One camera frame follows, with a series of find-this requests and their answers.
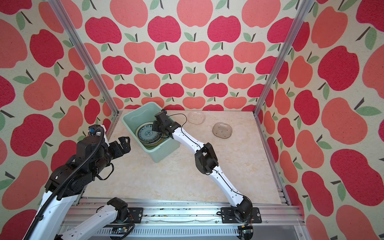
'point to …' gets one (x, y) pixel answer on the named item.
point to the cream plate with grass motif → (156, 143)
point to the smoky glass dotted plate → (222, 130)
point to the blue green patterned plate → (146, 133)
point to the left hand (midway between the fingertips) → (124, 142)
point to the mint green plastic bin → (145, 112)
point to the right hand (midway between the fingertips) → (156, 124)
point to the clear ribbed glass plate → (196, 118)
